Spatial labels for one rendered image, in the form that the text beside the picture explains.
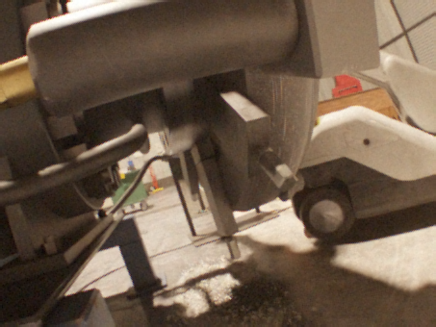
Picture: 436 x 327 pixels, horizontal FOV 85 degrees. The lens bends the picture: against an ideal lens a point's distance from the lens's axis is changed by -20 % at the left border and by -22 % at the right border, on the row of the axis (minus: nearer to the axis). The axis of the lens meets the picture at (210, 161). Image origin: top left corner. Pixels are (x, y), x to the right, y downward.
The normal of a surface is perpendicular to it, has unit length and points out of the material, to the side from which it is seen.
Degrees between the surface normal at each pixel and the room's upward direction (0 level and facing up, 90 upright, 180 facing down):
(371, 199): 90
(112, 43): 108
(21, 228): 90
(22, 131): 123
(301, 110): 129
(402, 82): 91
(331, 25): 113
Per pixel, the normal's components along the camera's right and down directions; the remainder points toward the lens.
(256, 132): 0.35, 0.57
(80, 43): 0.25, 0.07
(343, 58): 0.30, 0.30
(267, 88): -0.22, 0.54
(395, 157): -0.48, 0.14
